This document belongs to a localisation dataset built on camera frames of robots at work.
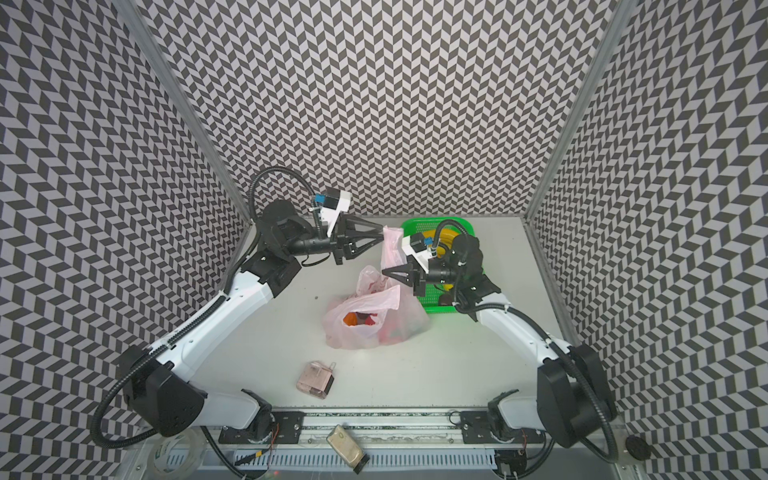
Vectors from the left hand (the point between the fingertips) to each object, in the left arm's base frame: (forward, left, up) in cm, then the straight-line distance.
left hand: (381, 235), depth 60 cm
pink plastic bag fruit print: (-10, 0, -14) cm, 17 cm away
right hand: (-2, 0, -13) cm, 13 cm away
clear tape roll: (-34, +49, -39) cm, 72 cm away
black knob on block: (-33, -58, -37) cm, 76 cm away
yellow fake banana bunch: (+25, -19, -30) cm, 44 cm away
